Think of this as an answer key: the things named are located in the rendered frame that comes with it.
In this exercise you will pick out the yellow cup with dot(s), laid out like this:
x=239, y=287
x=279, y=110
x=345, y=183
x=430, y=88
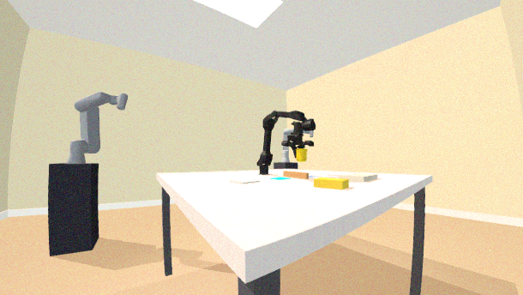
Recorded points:
x=301, y=154

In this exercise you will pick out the yellow rectangular block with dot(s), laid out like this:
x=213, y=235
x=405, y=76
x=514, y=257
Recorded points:
x=332, y=183

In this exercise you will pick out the orange flat bar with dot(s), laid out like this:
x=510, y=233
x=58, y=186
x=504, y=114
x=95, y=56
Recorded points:
x=299, y=175

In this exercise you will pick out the cream flat block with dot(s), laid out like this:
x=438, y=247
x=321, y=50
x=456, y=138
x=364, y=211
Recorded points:
x=359, y=177

